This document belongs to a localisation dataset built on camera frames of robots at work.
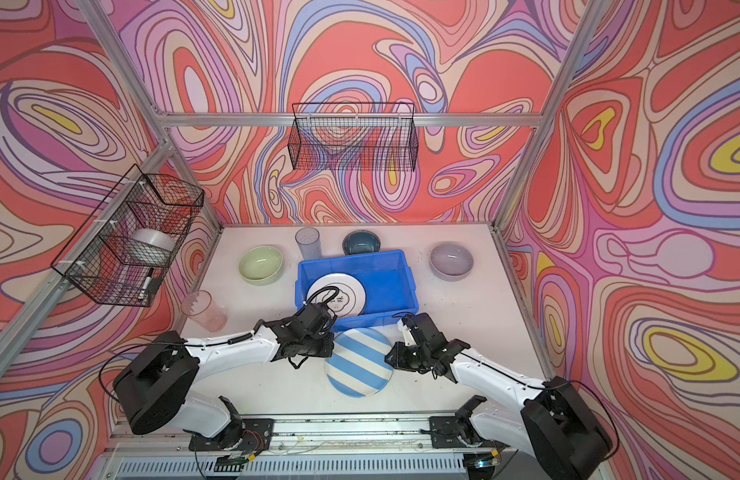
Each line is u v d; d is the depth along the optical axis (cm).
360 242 110
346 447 72
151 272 75
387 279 101
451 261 107
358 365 84
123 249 74
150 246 70
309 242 97
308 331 68
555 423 41
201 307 97
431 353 65
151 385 43
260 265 105
